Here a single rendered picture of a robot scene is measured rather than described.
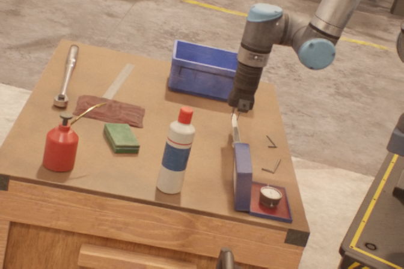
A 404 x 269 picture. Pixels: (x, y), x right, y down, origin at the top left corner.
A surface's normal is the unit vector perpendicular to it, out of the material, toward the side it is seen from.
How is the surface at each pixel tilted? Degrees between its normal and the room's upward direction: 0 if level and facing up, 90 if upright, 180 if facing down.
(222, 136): 0
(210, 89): 90
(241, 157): 10
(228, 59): 90
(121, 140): 0
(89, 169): 0
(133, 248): 90
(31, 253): 90
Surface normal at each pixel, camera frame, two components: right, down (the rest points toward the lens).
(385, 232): 0.22, -0.88
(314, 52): 0.06, 0.51
